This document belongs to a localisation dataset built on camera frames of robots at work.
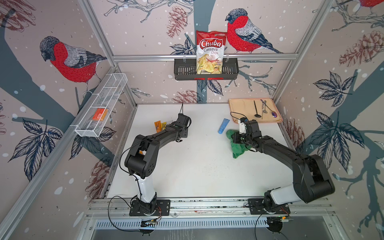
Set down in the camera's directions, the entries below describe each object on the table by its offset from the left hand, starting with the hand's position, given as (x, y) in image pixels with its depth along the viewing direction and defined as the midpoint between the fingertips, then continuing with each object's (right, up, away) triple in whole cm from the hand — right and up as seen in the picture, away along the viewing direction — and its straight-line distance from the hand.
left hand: (183, 128), depth 98 cm
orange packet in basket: (-39, +9, -26) cm, 48 cm away
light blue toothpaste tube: (+28, +1, +8) cm, 29 cm away
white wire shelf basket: (-42, +18, -16) cm, 48 cm away
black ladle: (+56, +8, +14) cm, 59 cm away
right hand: (+31, -4, -6) cm, 32 cm away
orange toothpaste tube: (-19, +1, +9) cm, 21 cm away
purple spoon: (+69, +10, +15) cm, 72 cm away
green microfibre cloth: (+34, -12, -10) cm, 37 cm away
